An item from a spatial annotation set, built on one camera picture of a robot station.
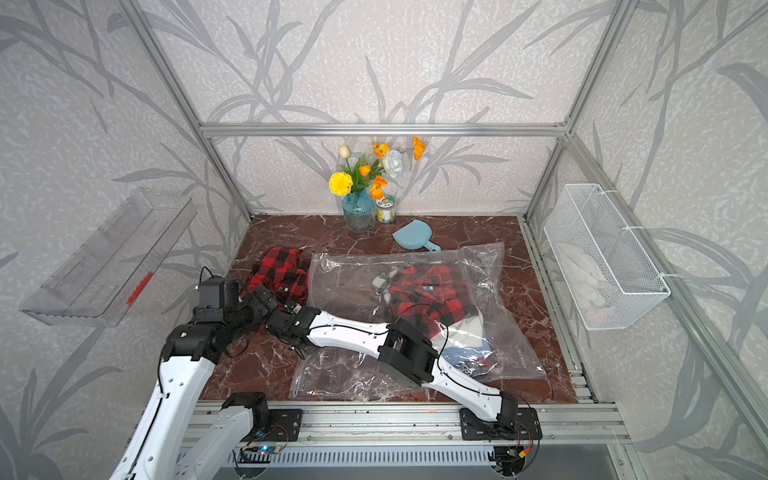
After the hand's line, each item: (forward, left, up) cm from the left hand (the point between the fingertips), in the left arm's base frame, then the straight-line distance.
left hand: (266, 302), depth 76 cm
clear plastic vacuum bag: (+15, -20, -17) cm, 30 cm away
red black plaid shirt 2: (+6, -43, -7) cm, 44 cm away
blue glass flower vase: (+43, -19, -9) cm, 47 cm away
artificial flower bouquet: (+43, -25, +10) cm, 51 cm away
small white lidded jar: (+46, -29, -11) cm, 56 cm away
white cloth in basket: (-1, -84, +4) cm, 84 cm away
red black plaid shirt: (+18, +4, -14) cm, 23 cm away
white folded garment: (-3, -54, -12) cm, 55 cm away
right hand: (0, -10, -17) cm, 20 cm away
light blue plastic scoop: (+39, -41, -18) cm, 59 cm away
